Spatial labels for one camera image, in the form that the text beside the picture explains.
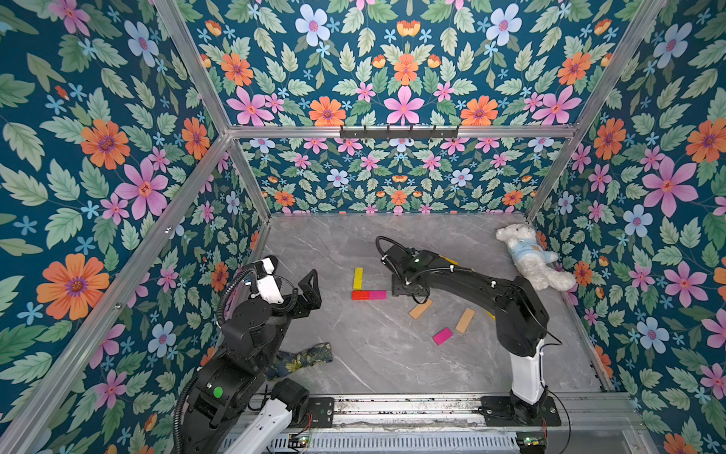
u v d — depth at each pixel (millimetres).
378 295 961
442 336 884
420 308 932
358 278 989
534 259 956
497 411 734
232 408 402
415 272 620
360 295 961
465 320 883
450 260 1031
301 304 535
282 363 784
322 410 739
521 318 537
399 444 766
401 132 918
